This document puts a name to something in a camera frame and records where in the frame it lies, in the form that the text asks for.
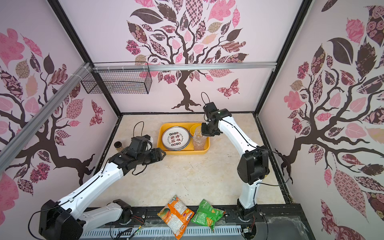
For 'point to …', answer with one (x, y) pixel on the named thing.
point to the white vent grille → (160, 233)
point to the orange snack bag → (177, 215)
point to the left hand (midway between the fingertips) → (162, 157)
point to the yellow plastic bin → (189, 150)
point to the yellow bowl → (193, 127)
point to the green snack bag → (207, 215)
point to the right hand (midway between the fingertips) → (206, 131)
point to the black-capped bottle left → (118, 145)
